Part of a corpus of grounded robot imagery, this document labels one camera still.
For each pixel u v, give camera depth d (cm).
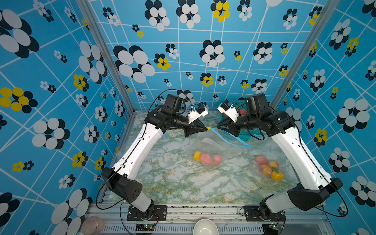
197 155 85
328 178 39
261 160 87
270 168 84
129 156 43
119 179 40
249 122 53
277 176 80
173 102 53
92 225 69
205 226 69
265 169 83
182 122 58
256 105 50
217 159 84
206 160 81
